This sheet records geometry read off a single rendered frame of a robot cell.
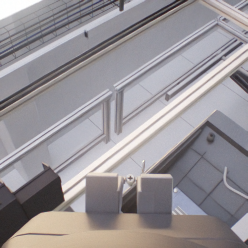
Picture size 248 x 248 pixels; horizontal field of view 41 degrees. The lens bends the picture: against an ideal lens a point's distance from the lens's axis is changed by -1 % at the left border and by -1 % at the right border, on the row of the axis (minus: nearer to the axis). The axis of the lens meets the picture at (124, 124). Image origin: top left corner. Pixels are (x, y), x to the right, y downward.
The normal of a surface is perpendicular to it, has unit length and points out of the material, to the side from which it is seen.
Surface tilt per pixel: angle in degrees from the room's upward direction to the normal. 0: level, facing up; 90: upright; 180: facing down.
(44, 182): 93
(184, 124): 90
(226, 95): 90
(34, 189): 93
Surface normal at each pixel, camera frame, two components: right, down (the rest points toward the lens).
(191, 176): -0.31, -0.27
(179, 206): -0.01, -0.55
